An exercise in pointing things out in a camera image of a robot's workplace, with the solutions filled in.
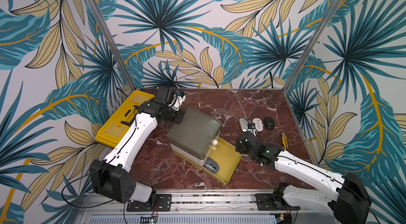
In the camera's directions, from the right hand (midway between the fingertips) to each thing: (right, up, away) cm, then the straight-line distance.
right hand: (243, 142), depth 83 cm
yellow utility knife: (+26, -4, +9) cm, 28 cm away
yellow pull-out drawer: (-8, -10, +5) cm, 14 cm away
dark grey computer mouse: (-17, -12, -1) cm, 21 cm away
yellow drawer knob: (-16, -2, -4) cm, 16 cm away
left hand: (-32, +13, -5) cm, 35 cm away
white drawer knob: (-16, +2, -9) cm, 18 cm away
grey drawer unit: (-25, +5, -9) cm, 27 cm away
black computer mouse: (+20, +8, +16) cm, 27 cm away
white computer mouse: (+13, +8, +16) cm, 22 cm away
